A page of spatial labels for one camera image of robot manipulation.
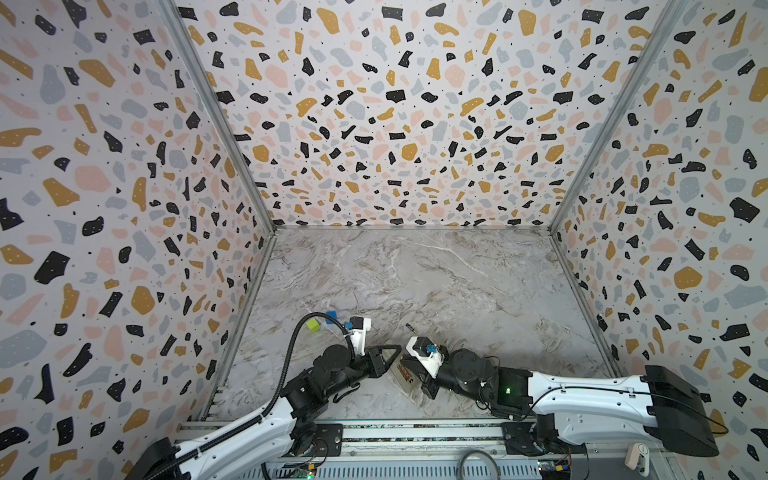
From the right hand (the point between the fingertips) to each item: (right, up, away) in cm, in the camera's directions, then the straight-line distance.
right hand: (400, 357), depth 69 cm
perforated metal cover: (+9, -27, +2) cm, 29 cm away
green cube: (-27, +2, +23) cm, 36 cm away
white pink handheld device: (+56, -25, +2) cm, 62 cm away
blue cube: (-22, +4, +29) cm, 37 cm away
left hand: (0, +1, +4) cm, 4 cm away
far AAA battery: (+3, 0, +25) cm, 25 cm away
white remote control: (+2, -7, +5) cm, 9 cm away
